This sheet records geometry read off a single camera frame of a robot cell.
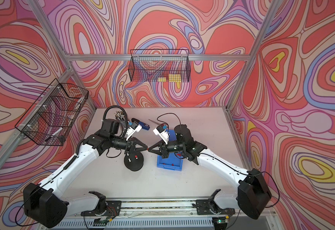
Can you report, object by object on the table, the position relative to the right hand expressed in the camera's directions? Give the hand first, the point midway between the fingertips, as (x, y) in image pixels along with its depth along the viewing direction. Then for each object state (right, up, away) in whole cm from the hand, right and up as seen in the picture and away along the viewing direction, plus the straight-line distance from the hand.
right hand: (150, 153), depth 69 cm
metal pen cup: (-23, +20, +22) cm, 37 cm away
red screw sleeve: (-10, -4, +11) cm, 15 cm away
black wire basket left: (-57, +17, +8) cm, 60 cm away
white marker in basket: (-50, +9, +3) cm, 51 cm away
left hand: (-2, +2, -1) cm, 3 cm away
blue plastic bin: (+11, -10, +22) cm, 27 cm away
